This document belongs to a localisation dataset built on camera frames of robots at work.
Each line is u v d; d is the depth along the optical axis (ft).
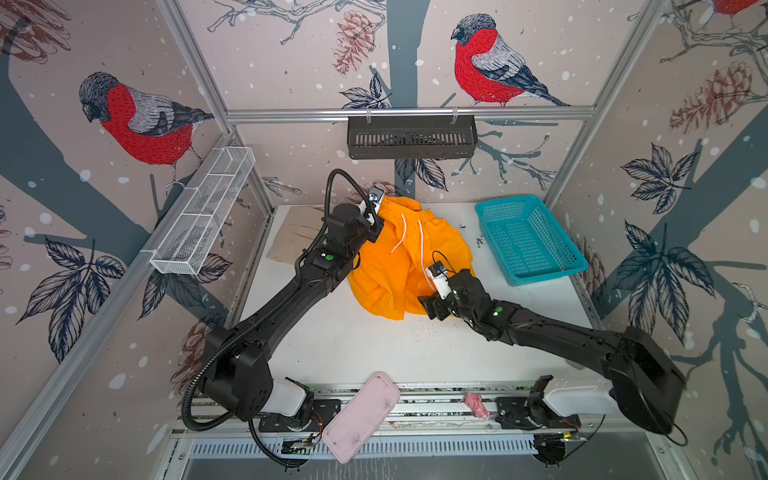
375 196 2.14
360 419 2.35
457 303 2.12
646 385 1.36
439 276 2.35
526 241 3.62
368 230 2.20
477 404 2.39
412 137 3.47
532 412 2.16
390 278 3.05
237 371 1.34
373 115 3.06
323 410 2.47
